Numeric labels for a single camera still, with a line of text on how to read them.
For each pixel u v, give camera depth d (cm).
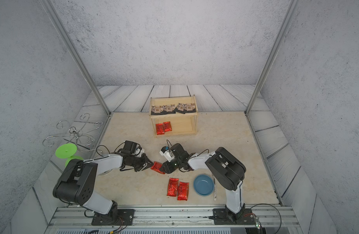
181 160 73
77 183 45
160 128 105
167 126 107
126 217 73
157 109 94
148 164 87
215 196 79
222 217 72
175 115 91
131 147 77
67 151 62
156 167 89
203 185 83
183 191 79
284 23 76
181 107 96
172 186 81
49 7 70
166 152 83
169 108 95
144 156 83
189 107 95
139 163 82
